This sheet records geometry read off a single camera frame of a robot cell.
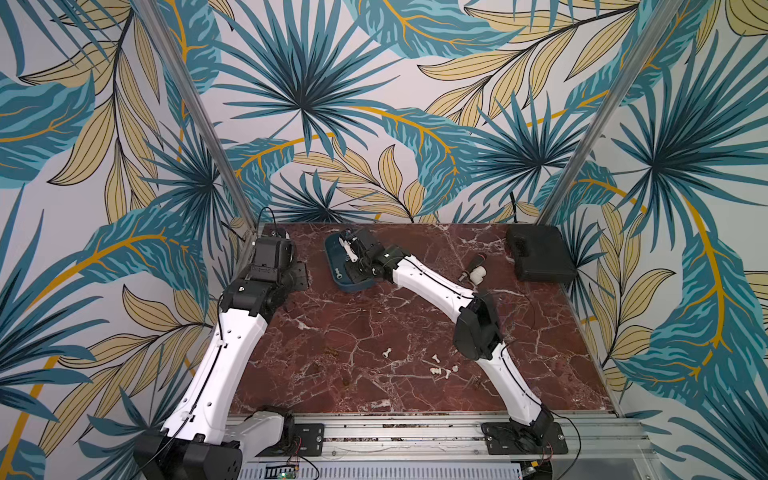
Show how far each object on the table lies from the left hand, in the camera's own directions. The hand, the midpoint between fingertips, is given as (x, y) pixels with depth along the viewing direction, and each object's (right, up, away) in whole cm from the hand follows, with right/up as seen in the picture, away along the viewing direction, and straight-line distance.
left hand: (294, 275), depth 75 cm
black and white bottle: (+54, 0, +29) cm, 61 cm away
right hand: (+13, +2, +18) cm, 22 cm away
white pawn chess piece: (+23, -24, +12) cm, 35 cm away
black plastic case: (+77, +6, +30) cm, 83 cm away
